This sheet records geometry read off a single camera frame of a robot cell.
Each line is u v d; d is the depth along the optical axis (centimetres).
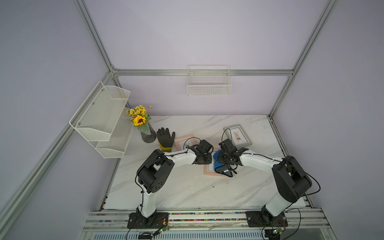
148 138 100
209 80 95
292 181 46
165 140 103
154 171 52
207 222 74
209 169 91
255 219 73
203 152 74
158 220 74
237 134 108
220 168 87
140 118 86
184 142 104
